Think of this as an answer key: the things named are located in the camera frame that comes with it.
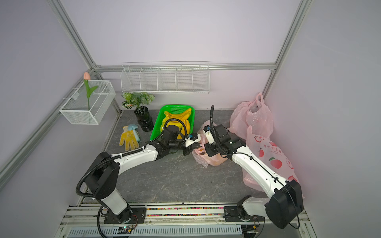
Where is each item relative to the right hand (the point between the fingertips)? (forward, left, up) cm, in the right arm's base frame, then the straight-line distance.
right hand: (209, 145), depth 81 cm
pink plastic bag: (-3, +4, -4) cm, 7 cm away
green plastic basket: (+42, +25, -14) cm, 51 cm away
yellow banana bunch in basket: (+29, +16, -8) cm, 33 cm away
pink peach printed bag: (-1, -29, 0) cm, 29 cm away
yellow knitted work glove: (+17, +55, -15) cm, 59 cm away
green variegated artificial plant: (+27, +43, +10) cm, 52 cm away
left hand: (0, +4, +2) cm, 5 cm away
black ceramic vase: (+24, +43, -7) cm, 50 cm away
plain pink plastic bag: (+31, -35, -7) cm, 47 cm away
